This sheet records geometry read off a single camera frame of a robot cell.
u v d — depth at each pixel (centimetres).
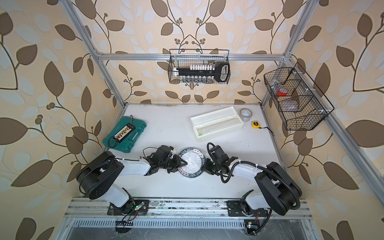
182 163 84
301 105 73
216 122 101
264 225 69
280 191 42
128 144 94
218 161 69
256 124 105
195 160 88
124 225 72
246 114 113
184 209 75
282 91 81
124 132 96
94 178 46
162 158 73
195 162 88
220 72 85
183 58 91
